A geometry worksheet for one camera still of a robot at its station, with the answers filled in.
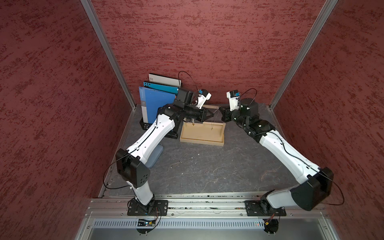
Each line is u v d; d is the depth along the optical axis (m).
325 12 0.73
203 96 0.65
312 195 0.40
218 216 0.74
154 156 0.90
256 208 0.74
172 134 1.01
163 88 0.91
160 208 0.74
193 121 0.66
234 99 0.65
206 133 1.03
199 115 0.64
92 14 0.73
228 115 0.66
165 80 0.97
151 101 0.93
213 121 0.93
